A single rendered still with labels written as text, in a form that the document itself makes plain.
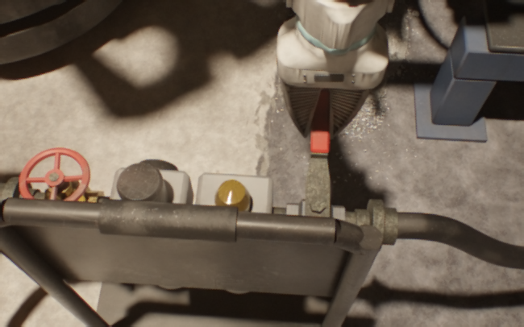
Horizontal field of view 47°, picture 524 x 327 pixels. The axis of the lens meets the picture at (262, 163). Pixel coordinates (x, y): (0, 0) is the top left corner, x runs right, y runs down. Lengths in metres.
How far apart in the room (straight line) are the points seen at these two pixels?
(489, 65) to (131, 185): 0.71
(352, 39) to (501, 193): 0.78
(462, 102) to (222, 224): 0.77
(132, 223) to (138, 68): 0.83
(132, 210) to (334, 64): 0.22
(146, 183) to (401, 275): 0.63
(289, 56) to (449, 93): 0.67
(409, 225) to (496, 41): 0.50
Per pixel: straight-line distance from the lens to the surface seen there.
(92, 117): 1.29
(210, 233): 0.53
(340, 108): 0.65
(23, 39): 1.29
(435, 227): 0.68
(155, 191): 0.62
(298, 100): 0.64
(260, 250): 0.64
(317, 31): 0.52
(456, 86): 1.17
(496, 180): 1.26
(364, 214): 0.67
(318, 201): 0.64
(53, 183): 0.65
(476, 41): 1.10
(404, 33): 1.41
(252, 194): 0.66
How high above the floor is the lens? 1.06
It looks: 62 degrees down
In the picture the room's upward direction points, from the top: straight up
